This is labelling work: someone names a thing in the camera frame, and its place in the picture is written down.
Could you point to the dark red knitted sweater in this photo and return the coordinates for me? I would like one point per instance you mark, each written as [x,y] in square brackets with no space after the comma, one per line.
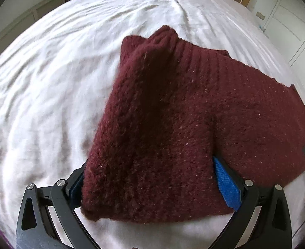
[183,124]

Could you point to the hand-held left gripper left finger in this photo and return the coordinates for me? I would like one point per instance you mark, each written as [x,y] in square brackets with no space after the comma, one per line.
[76,184]

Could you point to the white wardrobe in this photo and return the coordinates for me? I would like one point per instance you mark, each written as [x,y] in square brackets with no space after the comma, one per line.
[292,23]

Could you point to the low beige cabinet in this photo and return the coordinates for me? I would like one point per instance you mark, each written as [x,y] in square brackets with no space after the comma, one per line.
[25,18]

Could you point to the wall socket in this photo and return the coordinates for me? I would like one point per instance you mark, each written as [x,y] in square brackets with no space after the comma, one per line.
[260,15]

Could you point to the bed with white sheet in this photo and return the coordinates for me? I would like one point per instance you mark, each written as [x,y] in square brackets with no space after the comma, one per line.
[51,96]

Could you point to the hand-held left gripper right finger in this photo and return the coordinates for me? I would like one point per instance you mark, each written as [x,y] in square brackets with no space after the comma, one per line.
[226,184]

